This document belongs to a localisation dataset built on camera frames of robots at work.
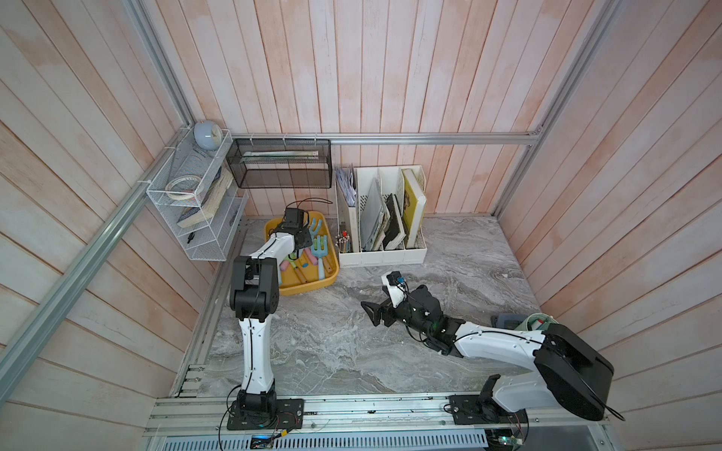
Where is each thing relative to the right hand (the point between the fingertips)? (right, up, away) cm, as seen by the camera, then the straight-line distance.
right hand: (372, 295), depth 82 cm
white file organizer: (+4, +27, +10) cm, 29 cm away
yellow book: (+14, +29, +8) cm, 34 cm away
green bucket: (+47, -7, -4) cm, 47 cm away
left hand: (-26, +16, +25) cm, 39 cm away
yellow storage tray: (-22, +7, +20) cm, 30 cm away
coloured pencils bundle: (-9, +16, +8) cm, 20 cm away
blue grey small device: (+43, -9, +6) cm, 45 cm away
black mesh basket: (-33, +46, +21) cm, 60 cm away
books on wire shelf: (-51, +24, -3) cm, 56 cm away
